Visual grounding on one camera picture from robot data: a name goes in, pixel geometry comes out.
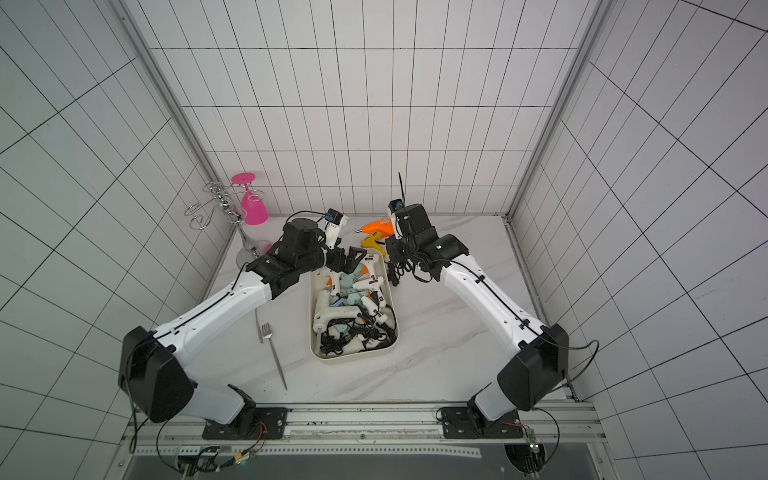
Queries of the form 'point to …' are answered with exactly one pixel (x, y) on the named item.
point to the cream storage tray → (374, 275)
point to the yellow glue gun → (370, 242)
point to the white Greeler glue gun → (324, 313)
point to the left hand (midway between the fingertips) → (349, 251)
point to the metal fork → (268, 334)
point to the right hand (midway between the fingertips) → (384, 240)
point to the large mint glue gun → (353, 295)
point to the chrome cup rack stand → (233, 204)
